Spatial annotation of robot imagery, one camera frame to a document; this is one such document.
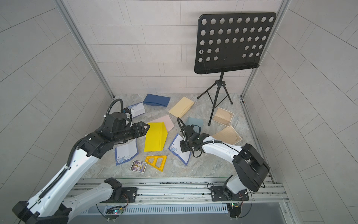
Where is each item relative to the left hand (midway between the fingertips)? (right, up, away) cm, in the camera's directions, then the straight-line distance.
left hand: (149, 126), depth 70 cm
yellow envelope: (-1, -10, +22) cm, 24 cm away
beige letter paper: (+47, -9, +23) cm, 54 cm away
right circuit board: (+43, -41, -1) cm, 60 cm away
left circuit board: (-15, -39, -4) cm, 42 cm away
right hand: (+16, -15, +16) cm, 27 cm away
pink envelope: (+5, -1, +32) cm, 32 cm away
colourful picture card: (-8, -24, +9) cm, 27 cm away
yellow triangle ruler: (0, -24, +11) cm, 26 cm away
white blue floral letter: (+12, -15, +15) cm, 24 cm away
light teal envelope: (+27, -2, +33) cm, 43 cm away
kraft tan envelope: (+15, +10, +39) cm, 43 cm away
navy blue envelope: (-4, +16, +46) cm, 49 cm away
